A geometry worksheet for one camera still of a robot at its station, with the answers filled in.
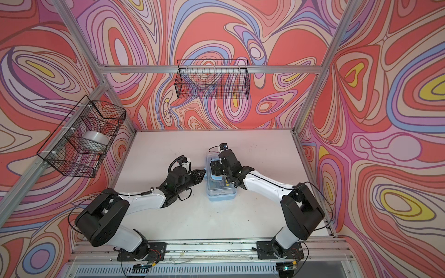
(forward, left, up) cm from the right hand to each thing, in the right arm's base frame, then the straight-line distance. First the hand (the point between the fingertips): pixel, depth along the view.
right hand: (218, 167), depth 88 cm
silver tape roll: (0, +50, +23) cm, 55 cm away
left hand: (-2, +5, -1) cm, 6 cm away
